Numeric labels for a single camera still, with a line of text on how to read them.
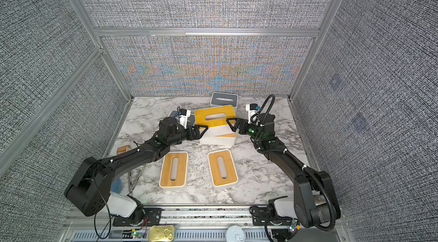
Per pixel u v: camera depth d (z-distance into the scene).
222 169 0.85
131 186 0.80
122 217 0.60
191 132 0.73
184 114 0.76
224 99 1.16
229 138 0.89
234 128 0.73
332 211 0.39
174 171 0.86
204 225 0.73
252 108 0.75
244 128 0.73
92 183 0.47
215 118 0.87
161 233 0.66
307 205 0.41
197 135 0.73
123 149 0.92
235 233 0.65
